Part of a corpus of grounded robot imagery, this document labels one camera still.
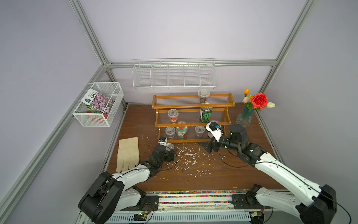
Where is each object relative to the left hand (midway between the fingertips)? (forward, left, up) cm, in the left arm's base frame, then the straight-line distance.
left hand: (170, 150), depth 89 cm
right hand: (-2, -19, +20) cm, 28 cm away
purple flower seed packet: (+16, +36, +30) cm, 50 cm away
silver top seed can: (+2, 0, +1) cm, 2 cm away
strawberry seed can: (+11, -9, +3) cm, 14 cm away
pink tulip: (+17, -48, +25) cm, 57 cm away
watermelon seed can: (+12, -23, +20) cm, 33 cm away
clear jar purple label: (+12, -1, +3) cm, 12 cm away
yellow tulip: (+24, -50, +25) cm, 61 cm away
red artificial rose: (+9, -49, +32) cm, 59 cm away
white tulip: (+13, -62, +23) cm, 67 cm away
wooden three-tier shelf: (+16, -9, +12) cm, 22 cm away
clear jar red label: (+16, -3, +16) cm, 23 cm away
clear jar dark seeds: (+18, -22, +29) cm, 41 cm away
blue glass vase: (+18, -54, +4) cm, 57 cm away
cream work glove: (0, +28, -5) cm, 28 cm away
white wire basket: (+10, +42, +25) cm, 50 cm away
